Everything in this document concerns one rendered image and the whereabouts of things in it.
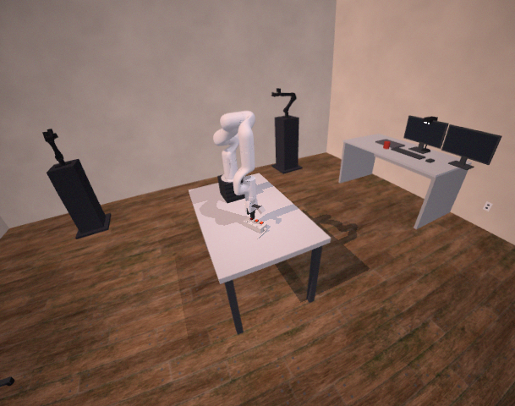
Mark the white power strip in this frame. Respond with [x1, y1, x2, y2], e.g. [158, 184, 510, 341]
[243, 217, 267, 235]

